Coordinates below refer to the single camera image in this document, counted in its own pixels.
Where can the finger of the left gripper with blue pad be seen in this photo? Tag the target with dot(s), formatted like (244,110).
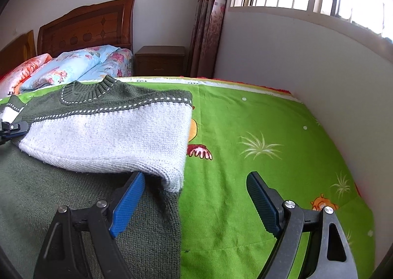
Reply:
(10,131)

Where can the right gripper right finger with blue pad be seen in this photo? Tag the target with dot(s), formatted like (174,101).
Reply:
(327,253)

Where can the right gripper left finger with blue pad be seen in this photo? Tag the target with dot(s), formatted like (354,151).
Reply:
(63,255)

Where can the green white knit sweater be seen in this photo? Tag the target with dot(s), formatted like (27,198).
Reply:
(83,142)

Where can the pink orange floral quilt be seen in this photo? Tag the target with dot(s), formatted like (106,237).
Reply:
(11,82)

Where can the green cartoon bed sheet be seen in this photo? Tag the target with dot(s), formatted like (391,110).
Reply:
(236,130)

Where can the light blue floral quilt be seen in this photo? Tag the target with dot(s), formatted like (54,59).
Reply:
(91,63)

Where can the wooden headboard near window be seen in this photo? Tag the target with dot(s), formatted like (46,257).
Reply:
(107,23)

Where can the dark wooden nightstand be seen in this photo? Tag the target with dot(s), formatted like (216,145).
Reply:
(160,60)

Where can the red floral curtain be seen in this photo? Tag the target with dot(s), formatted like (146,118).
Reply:
(205,38)

